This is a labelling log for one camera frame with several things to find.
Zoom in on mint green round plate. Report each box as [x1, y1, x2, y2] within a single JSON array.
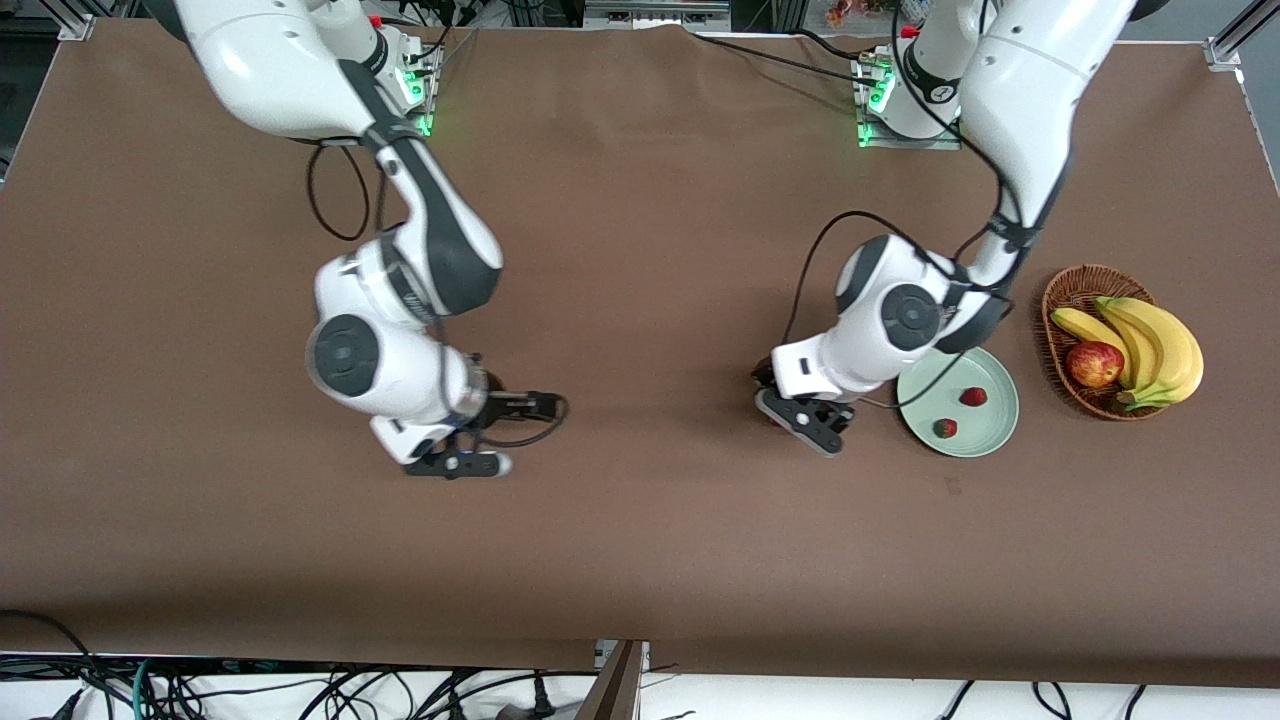
[[897, 345, 1021, 459]]

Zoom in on brown wicker basket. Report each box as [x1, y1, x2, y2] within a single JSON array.
[[1041, 264, 1169, 422]]

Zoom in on red yellow apple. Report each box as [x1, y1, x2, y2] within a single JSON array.
[[1066, 341, 1126, 389]]

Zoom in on red orange background object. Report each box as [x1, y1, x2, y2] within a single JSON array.
[[825, 0, 901, 29]]

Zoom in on yellow banana bunch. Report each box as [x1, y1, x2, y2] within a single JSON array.
[[1050, 296, 1205, 412]]

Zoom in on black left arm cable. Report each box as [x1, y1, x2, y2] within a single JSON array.
[[780, 0, 1031, 346]]

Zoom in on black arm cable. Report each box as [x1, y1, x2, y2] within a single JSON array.
[[305, 138, 569, 449], [780, 0, 1031, 346]]

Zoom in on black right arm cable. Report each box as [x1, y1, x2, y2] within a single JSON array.
[[305, 138, 569, 449]]

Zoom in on small metal bracket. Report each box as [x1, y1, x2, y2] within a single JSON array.
[[594, 638, 651, 673]]

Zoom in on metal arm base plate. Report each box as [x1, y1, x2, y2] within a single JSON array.
[[385, 25, 443, 139], [852, 48, 963, 151]]

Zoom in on brown wooden post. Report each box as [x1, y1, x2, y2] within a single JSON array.
[[573, 640, 646, 720]]

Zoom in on black cable on table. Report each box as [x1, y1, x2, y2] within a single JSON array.
[[688, 33, 881, 86]]

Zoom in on tangled black floor cables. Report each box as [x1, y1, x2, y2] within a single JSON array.
[[0, 608, 601, 720]]

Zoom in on metal frame rail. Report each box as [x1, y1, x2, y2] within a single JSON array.
[[583, 0, 733, 31]]

